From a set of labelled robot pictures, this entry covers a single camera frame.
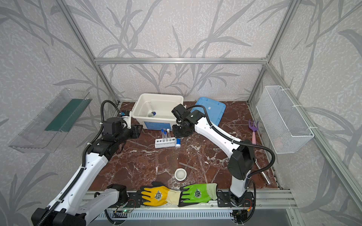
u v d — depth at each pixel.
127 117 0.67
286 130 0.61
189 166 0.85
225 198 0.74
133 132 0.68
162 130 0.84
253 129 1.04
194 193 0.75
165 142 0.92
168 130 0.85
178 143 0.75
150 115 1.09
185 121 0.56
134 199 0.73
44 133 0.63
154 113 1.12
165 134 0.85
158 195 0.74
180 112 0.62
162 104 1.05
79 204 0.41
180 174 0.81
